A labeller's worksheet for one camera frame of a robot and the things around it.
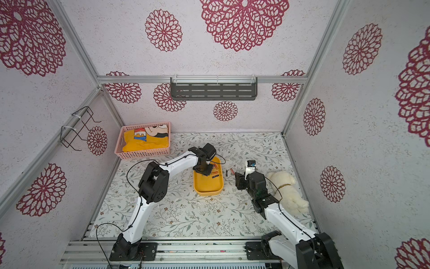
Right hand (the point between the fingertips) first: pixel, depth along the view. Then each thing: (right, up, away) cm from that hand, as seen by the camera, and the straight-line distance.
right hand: (239, 171), depth 85 cm
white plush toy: (+24, -13, -7) cm, 28 cm away
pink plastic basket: (-51, +25, +29) cm, 63 cm away
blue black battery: (-5, -3, +15) cm, 16 cm away
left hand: (-18, -2, +15) cm, 23 cm away
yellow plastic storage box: (-14, -9, +12) cm, 21 cm away
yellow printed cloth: (-64, +15, +18) cm, 68 cm away
